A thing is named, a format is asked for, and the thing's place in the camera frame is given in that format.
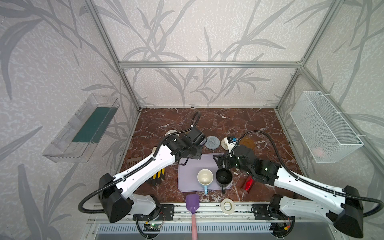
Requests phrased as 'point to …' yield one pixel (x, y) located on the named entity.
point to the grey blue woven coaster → (212, 142)
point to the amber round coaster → (248, 142)
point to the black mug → (223, 178)
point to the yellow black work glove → (158, 178)
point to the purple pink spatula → (192, 203)
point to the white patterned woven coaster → (224, 143)
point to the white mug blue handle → (205, 177)
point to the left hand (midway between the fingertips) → (200, 148)
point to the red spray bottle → (249, 183)
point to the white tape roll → (222, 208)
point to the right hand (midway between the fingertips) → (220, 149)
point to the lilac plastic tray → (187, 179)
